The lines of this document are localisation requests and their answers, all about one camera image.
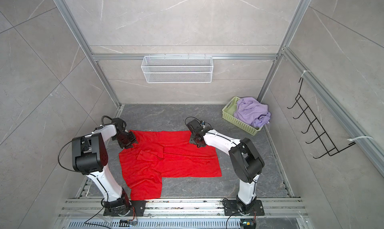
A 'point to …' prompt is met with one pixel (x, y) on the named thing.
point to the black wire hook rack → (331, 148)
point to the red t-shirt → (154, 155)
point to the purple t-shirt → (250, 110)
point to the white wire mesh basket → (177, 69)
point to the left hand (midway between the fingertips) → (135, 139)
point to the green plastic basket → (228, 114)
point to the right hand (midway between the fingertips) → (194, 139)
